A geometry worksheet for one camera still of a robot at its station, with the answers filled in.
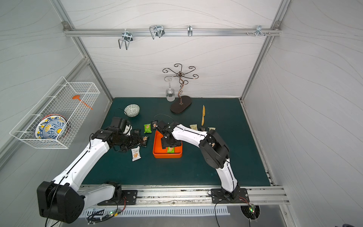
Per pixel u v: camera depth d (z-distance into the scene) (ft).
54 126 2.05
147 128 3.30
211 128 3.30
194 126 3.30
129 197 2.40
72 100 2.51
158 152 2.95
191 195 2.51
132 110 3.63
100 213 2.35
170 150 2.91
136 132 3.32
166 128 2.20
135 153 2.90
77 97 2.57
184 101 3.81
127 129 2.27
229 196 2.10
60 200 1.25
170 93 3.12
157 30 2.51
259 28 2.51
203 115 3.63
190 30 2.37
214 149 1.68
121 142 2.21
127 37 2.57
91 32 2.56
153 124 3.36
